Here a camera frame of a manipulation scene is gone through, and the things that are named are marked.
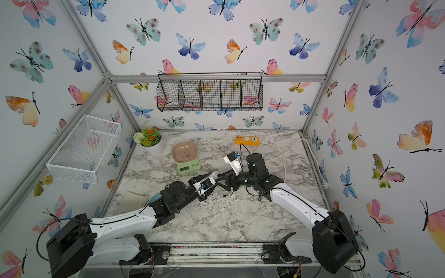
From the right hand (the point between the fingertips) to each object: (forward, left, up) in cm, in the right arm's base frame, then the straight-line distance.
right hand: (221, 178), depth 75 cm
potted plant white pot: (+26, +43, -6) cm, 50 cm away
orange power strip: (+37, -14, -17) cm, 43 cm away
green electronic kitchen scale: (+16, +24, -19) cm, 35 cm away
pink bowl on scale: (+26, +25, -16) cm, 40 cm away
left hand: (+1, +3, 0) cm, 3 cm away
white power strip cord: (+31, -37, -19) cm, 52 cm away
